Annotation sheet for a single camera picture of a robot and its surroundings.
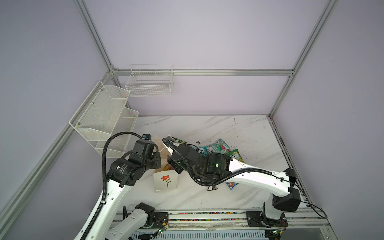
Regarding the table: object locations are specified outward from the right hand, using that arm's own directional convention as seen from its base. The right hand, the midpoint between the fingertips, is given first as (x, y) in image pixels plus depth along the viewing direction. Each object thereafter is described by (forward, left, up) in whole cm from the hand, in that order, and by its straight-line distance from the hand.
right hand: (170, 152), depth 62 cm
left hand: (+1, +9, -7) cm, 12 cm away
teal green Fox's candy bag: (+22, -26, -29) cm, 44 cm away
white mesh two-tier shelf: (+29, +44, -5) cm, 53 cm away
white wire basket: (+53, +22, +2) cm, 57 cm away
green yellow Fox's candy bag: (+17, -36, -31) cm, 50 cm away
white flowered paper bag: (-6, +4, -13) cm, 15 cm away
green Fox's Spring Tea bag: (+29, +4, -31) cm, 42 cm away
